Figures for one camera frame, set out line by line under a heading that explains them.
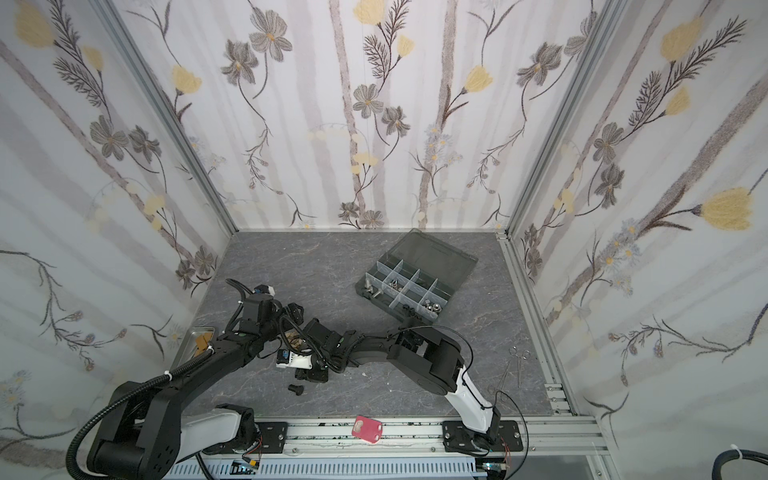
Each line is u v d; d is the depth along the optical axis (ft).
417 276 3.35
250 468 2.35
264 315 2.31
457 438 2.40
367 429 2.46
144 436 1.34
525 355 2.90
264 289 2.65
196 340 2.98
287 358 2.41
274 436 2.42
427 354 1.75
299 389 2.68
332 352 2.30
